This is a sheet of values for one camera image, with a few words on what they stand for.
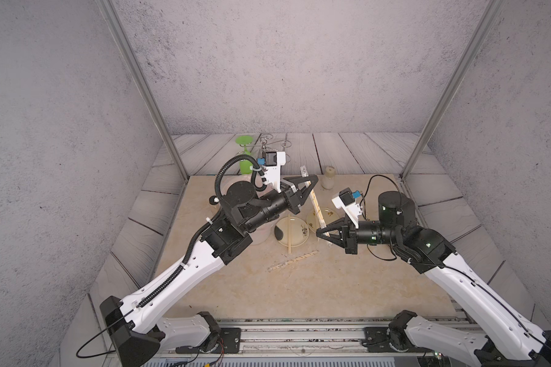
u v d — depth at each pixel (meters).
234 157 0.41
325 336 0.74
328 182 1.14
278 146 0.94
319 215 0.57
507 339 0.37
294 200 0.49
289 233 0.99
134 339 0.38
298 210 0.50
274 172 0.50
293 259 0.91
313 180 0.55
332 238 0.58
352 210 0.54
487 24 0.73
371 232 0.53
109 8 0.70
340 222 0.57
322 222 0.58
